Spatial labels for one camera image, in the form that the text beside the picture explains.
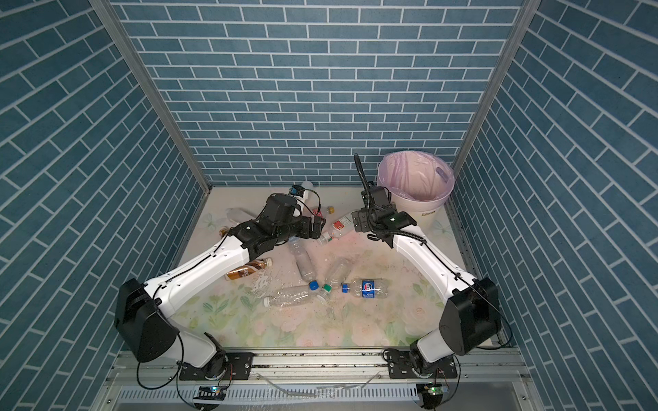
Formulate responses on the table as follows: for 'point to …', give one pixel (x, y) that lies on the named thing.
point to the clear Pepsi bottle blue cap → (367, 288)
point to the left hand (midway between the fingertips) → (320, 219)
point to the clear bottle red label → (342, 225)
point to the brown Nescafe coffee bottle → (224, 231)
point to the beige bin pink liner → (420, 185)
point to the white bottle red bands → (308, 194)
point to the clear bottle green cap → (339, 271)
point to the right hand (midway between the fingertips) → (374, 213)
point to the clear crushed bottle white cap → (284, 297)
